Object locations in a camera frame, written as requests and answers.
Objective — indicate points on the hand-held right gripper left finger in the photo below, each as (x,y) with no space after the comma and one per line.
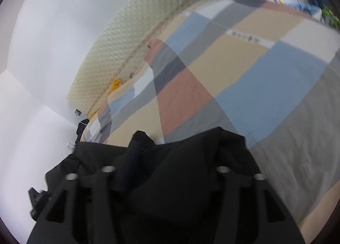
(79,206)

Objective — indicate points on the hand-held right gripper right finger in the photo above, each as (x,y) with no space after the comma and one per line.
(247,206)

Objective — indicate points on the black puffer jacket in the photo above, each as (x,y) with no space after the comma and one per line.
(172,159)

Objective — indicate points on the black bag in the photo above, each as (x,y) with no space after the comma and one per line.
(81,129)

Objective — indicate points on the checkered patchwork quilt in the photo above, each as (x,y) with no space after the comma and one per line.
(252,87)

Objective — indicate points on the cream quilted headboard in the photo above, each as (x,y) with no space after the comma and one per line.
(119,47)

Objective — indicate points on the green yellow small object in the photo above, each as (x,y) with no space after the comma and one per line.
(330,17)

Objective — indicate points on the grey wall socket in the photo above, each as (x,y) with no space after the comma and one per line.
(77,112)

